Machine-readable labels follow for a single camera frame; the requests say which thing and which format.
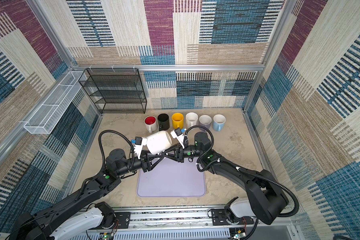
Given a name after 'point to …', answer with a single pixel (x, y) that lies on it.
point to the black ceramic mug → (163, 120)
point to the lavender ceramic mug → (205, 121)
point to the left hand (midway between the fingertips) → (161, 154)
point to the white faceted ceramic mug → (191, 119)
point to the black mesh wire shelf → (115, 90)
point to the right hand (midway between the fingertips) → (163, 156)
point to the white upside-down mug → (150, 123)
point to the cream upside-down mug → (158, 142)
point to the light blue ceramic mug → (219, 120)
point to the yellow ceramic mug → (177, 120)
